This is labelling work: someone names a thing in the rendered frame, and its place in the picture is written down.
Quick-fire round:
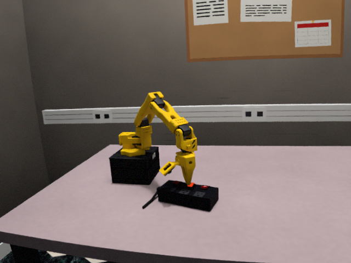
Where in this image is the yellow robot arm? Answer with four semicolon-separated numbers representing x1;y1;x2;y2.
120;92;197;157

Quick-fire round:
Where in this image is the black power strip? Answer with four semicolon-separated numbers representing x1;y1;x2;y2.
142;180;219;211

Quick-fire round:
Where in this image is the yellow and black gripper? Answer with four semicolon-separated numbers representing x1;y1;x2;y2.
159;151;196;186

